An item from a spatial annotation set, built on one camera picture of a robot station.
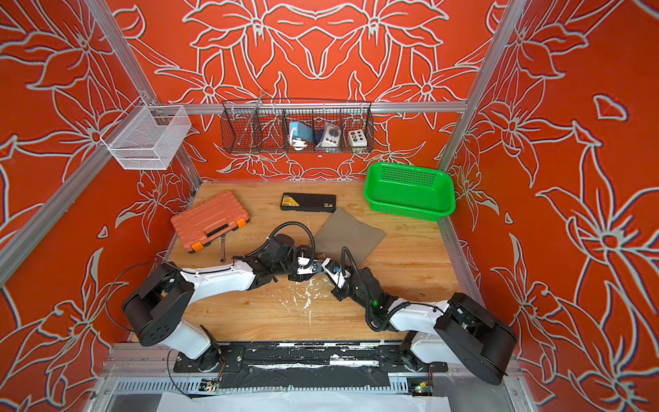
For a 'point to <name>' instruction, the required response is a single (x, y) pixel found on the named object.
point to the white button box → (359, 140)
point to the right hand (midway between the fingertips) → (323, 269)
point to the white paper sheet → (300, 402)
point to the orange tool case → (205, 222)
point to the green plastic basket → (410, 191)
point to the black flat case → (308, 202)
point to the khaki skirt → (345, 230)
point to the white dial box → (330, 136)
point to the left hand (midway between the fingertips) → (316, 257)
